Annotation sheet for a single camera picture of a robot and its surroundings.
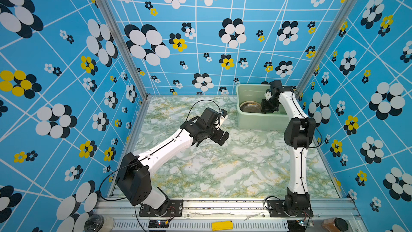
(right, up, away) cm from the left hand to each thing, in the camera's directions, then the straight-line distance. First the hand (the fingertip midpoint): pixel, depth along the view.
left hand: (223, 130), depth 80 cm
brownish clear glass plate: (+21, +12, +27) cm, 36 cm away
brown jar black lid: (+43, -35, -18) cm, 58 cm away
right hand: (+29, +11, +23) cm, 39 cm away
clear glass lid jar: (-51, -34, -19) cm, 64 cm away
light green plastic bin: (+33, +4, +13) cm, 35 cm away
